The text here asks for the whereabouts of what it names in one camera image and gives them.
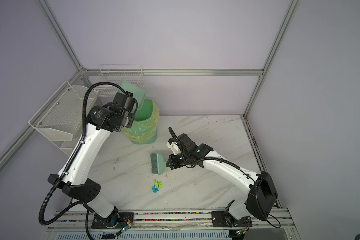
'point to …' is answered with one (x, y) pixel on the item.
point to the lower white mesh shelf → (68, 146)
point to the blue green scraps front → (157, 185)
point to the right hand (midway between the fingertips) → (165, 164)
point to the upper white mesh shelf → (62, 115)
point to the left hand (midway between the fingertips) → (119, 117)
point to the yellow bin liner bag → (144, 131)
